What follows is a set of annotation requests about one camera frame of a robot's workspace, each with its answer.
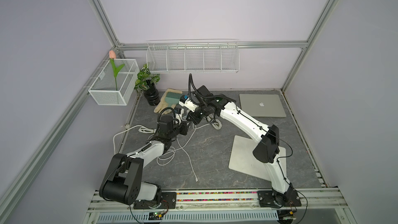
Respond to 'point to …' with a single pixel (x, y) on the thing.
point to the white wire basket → (114, 85)
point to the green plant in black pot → (146, 81)
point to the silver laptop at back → (262, 105)
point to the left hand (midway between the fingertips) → (189, 121)
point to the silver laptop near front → (242, 159)
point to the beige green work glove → (169, 99)
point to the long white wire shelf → (218, 55)
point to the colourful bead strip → (216, 200)
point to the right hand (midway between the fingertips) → (187, 117)
